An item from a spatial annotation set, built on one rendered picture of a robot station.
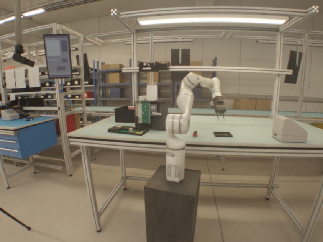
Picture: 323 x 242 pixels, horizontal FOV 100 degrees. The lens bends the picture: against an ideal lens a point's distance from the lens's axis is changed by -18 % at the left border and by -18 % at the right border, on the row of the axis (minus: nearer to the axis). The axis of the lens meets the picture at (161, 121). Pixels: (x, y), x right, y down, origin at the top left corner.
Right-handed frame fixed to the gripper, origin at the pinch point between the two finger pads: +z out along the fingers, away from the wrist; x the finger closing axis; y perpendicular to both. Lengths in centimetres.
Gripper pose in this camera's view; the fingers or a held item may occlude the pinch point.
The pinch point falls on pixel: (222, 121)
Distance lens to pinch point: 117.1
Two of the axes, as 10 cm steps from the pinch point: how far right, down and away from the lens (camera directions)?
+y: 0.1, -5.5, -8.3
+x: 10.0, 0.0, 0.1
